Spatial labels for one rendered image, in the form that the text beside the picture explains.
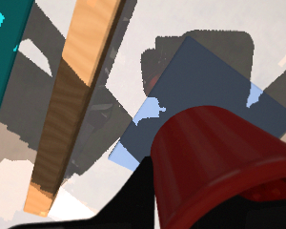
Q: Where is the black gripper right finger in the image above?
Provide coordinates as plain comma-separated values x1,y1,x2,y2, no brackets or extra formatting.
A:
189,195,286,229

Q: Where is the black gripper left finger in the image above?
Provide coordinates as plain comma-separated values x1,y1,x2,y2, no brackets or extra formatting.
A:
8,156,155,229

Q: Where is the orange flat bar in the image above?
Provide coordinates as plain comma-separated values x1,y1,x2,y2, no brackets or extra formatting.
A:
23,0,126,218

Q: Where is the dark red cup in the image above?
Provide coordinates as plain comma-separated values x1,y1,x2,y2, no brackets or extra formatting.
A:
151,105,286,229

